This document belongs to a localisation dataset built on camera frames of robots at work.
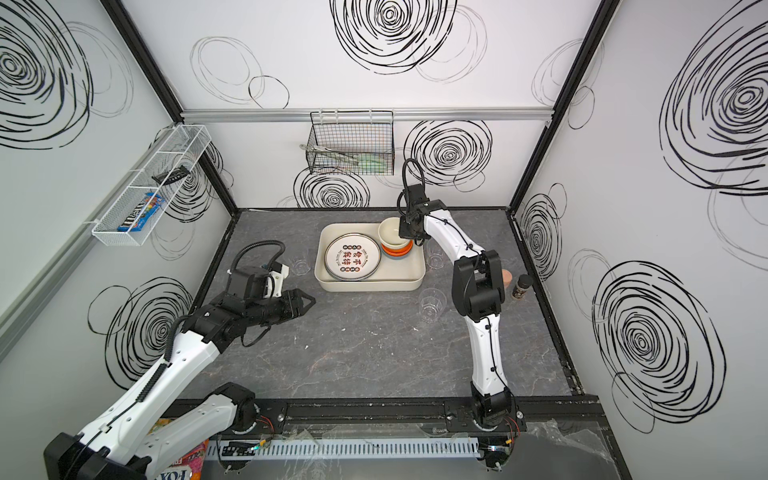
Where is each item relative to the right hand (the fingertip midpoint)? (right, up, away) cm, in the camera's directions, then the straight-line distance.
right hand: (405, 230), depth 99 cm
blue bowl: (-3, -9, +3) cm, 10 cm away
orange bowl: (-3, -7, 0) cm, 8 cm away
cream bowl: (-6, -1, +1) cm, 6 cm away
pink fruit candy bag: (-49, -53, -34) cm, 80 cm away
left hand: (-25, -19, -23) cm, 39 cm away
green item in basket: (-12, +19, -12) cm, 25 cm away
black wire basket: (-14, +31, -3) cm, 34 cm away
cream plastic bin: (-4, -15, +3) cm, 16 cm away
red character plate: (-18, -9, +3) cm, 21 cm away
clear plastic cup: (+8, -22, -8) cm, 25 cm away
